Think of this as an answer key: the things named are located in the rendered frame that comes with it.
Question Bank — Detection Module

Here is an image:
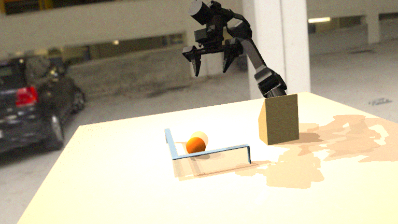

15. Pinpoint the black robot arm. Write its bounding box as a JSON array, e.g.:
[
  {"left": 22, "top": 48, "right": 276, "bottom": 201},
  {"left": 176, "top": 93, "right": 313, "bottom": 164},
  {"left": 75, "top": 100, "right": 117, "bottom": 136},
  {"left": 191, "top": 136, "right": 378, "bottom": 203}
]
[{"left": 188, "top": 0, "right": 287, "bottom": 98}]

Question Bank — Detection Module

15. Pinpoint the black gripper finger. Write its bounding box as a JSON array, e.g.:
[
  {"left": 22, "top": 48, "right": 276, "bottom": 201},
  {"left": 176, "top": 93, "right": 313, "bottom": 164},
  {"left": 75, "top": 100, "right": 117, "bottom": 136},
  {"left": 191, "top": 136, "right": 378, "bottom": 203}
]
[
  {"left": 223, "top": 46, "right": 239, "bottom": 73},
  {"left": 186, "top": 52, "right": 201, "bottom": 77}
]

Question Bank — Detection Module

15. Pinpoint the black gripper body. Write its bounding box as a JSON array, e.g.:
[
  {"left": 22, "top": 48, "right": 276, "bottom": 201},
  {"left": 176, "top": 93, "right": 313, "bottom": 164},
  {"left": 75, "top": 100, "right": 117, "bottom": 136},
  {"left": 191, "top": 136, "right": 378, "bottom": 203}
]
[{"left": 182, "top": 27, "right": 243, "bottom": 62}]

